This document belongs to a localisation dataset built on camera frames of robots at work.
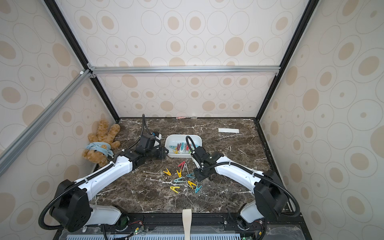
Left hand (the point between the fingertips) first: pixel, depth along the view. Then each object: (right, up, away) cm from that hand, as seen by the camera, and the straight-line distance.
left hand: (170, 150), depth 84 cm
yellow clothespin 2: (+2, -22, +1) cm, 22 cm away
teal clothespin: (+5, 0, +19) cm, 20 cm away
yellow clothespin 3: (-2, -14, +6) cm, 15 cm away
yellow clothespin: (+2, -3, +16) cm, 16 cm away
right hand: (+19, -13, 0) cm, 24 cm away
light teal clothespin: (-1, 0, +17) cm, 17 cm away
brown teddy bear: (-45, +1, +8) cm, 46 cm away
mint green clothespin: (+5, -18, +4) cm, 19 cm away
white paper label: (+40, +11, +30) cm, 51 cm away
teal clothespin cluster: (+15, -22, +1) cm, 27 cm away
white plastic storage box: (+2, +1, +19) cm, 19 cm away
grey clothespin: (+9, -12, +8) cm, 17 cm away
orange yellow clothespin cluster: (+12, -20, +2) cm, 23 cm away
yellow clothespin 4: (+4, -15, +6) cm, 17 cm away
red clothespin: (+6, -10, +11) cm, 16 cm away
